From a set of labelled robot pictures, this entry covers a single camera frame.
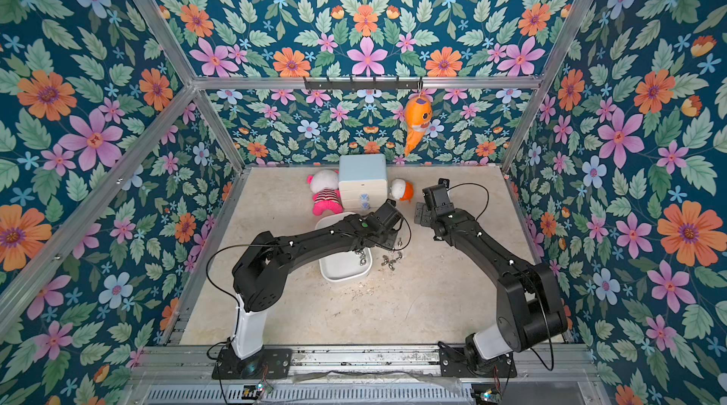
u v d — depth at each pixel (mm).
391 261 927
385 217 704
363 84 932
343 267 901
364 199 1003
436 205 676
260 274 502
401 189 1047
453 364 734
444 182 784
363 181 956
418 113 930
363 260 930
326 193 1016
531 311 433
